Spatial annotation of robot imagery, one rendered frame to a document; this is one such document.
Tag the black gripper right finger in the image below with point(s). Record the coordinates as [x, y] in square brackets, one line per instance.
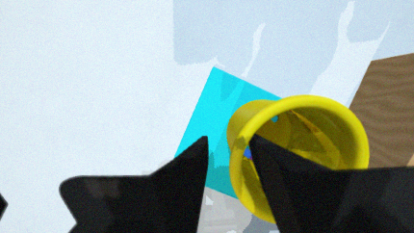
[306, 197]

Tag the tan wooden bar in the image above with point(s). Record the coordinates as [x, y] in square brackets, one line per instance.
[384, 104]

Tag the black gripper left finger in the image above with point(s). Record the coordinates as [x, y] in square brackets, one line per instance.
[170, 197]

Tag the yellow cup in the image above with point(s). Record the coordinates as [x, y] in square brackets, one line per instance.
[315, 127]

